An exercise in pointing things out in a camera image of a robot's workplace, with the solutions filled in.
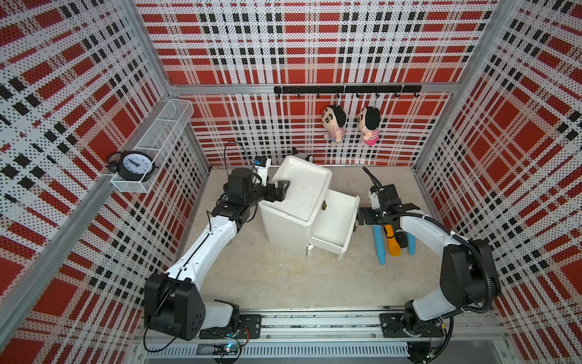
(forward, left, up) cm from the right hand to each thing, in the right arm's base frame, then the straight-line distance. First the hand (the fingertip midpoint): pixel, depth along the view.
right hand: (370, 215), depth 92 cm
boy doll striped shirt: (+30, +15, +26) cm, 42 cm away
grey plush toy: (+21, +25, +12) cm, 35 cm away
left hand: (+4, +36, +18) cm, 40 cm away
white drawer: (-3, +15, -1) cm, 15 cm away
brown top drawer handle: (-3, +20, +12) cm, 23 cm away
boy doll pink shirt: (+32, 0, +24) cm, 40 cm away
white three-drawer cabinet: (-12, +32, +15) cm, 37 cm away
